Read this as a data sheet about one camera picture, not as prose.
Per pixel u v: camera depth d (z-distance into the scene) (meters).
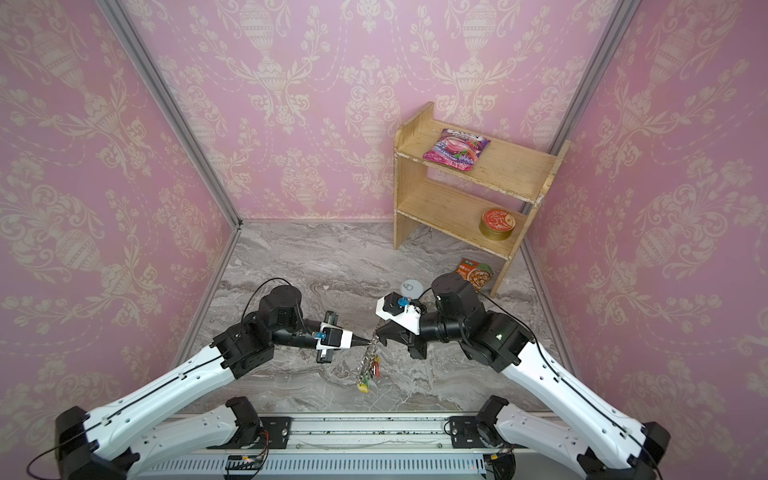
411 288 0.95
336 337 0.51
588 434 0.40
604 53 0.75
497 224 0.87
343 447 0.73
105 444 0.39
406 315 0.51
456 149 0.75
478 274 1.05
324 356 0.56
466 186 1.12
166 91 0.83
